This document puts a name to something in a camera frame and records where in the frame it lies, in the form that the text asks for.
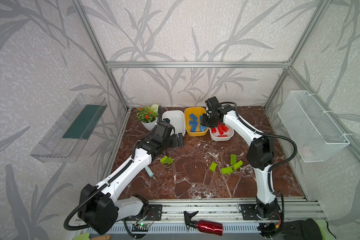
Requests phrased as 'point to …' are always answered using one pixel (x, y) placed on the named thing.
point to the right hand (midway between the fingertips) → (202, 119)
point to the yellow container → (198, 111)
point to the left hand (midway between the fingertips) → (179, 133)
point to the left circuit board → (140, 227)
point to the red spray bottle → (206, 227)
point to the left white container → (177, 120)
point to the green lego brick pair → (165, 159)
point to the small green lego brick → (213, 166)
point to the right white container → (214, 136)
